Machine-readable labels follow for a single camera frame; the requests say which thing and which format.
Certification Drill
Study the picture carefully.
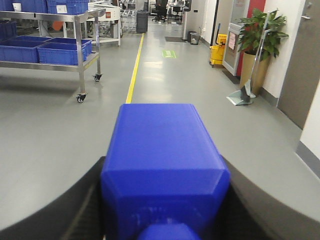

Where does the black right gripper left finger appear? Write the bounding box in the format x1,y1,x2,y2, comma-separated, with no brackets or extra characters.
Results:
0,156,107,240

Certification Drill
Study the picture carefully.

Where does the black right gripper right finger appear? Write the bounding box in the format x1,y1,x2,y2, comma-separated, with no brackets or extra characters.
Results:
219,154,320,240

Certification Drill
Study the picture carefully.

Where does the blue plastic box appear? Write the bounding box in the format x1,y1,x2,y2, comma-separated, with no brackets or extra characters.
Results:
100,103,231,240

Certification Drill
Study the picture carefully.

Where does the round white conveyor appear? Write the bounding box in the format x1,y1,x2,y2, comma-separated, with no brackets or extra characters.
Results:
86,1,124,48

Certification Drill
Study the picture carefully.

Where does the brown door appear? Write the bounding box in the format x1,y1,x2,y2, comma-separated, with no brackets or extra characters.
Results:
276,0,320,130

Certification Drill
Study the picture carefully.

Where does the grey cabinet with glass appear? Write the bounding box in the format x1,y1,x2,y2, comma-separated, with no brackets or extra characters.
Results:
222,21,245,77

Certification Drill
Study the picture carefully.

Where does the row of blue bins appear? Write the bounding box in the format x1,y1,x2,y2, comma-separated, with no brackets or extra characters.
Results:
0,0,94,65

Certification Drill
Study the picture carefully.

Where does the yellow mop bucket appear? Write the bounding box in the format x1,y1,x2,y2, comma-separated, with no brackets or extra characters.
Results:
209,23,228,68

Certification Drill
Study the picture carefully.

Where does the small grey waste basket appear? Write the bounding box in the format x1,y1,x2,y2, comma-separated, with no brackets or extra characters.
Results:
187,31,201,45

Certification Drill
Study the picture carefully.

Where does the green plant in tan pot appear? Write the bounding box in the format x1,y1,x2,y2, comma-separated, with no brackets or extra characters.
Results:
236,7,290,96

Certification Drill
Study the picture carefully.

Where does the dark door mat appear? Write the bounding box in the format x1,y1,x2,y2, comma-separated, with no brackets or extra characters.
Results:
164,36,188,43

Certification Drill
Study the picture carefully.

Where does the steel rack on castors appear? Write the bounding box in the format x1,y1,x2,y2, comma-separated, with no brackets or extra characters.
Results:
0,6,104,104

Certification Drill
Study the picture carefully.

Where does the black trash bin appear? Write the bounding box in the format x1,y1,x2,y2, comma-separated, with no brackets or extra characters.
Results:
136,10,149,33

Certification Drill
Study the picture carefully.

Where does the grey dustpan with handle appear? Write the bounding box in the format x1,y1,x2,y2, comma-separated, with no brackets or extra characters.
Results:
226,9,280,107

